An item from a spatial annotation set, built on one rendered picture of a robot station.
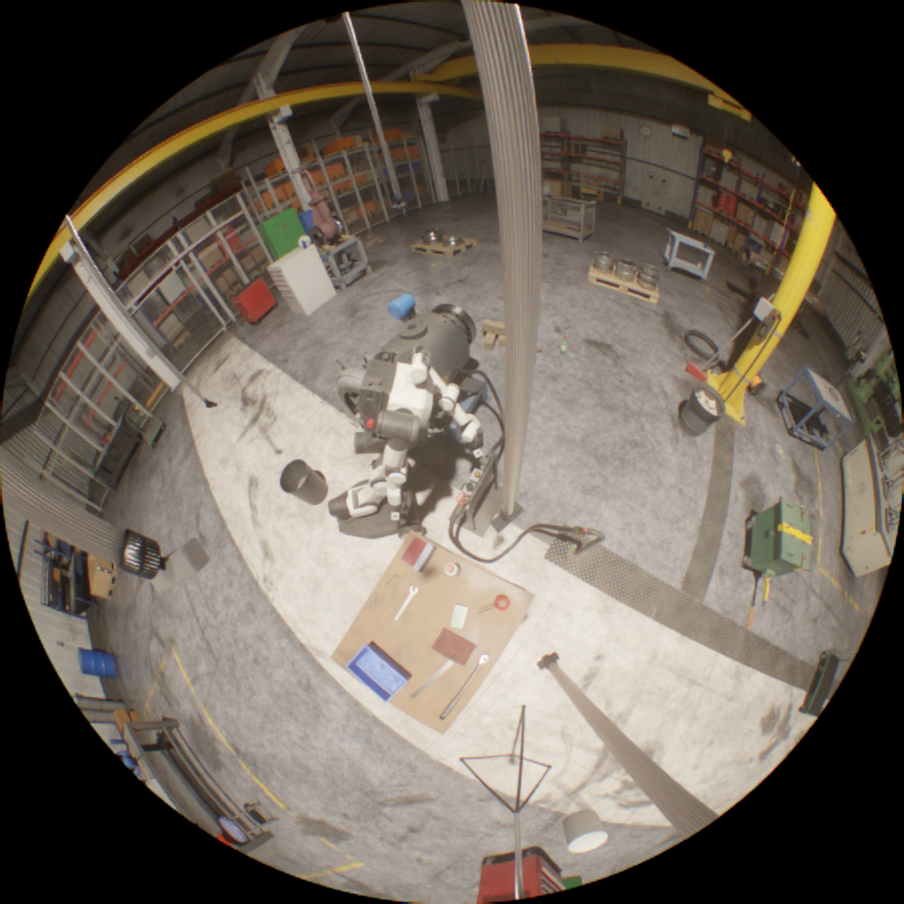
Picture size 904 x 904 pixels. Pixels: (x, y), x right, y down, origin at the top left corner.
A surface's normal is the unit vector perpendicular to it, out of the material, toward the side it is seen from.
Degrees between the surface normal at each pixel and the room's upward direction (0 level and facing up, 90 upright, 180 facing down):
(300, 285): 90
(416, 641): 0
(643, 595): 0
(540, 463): 0
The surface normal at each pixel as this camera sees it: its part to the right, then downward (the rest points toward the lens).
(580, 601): -0.15, -0.48
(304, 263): 0.80, 0.46
